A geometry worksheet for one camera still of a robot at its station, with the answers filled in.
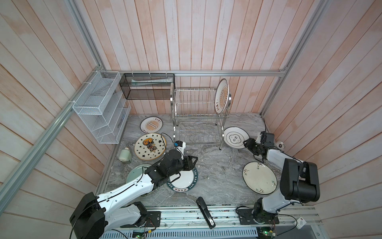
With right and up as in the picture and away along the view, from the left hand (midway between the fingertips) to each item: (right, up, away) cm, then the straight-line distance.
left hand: (195, 162), depth 76 cm
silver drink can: (+51, +8, +9) cm, 52 cm away
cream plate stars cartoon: (-30, +5, +25) cm, 39 cm away
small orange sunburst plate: (-33, +21, +38) cm, 54 cm away
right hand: (+35, +8, +20) cm, 41 cm away
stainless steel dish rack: (+2, +24, +35) cm, 43 cm away
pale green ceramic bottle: (-42, +1, +14) cm, 45 cm away
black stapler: (+5, -24, -3) cm, 25 cm away
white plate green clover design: (+30, +11, +30) cm, 44 cm away
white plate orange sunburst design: (+17, +37, +13) cm, 43 cm away
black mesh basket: (-33, +48, +28) cm, 65 cm away
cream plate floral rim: (+39, -12, +10) cm, 42 cm away
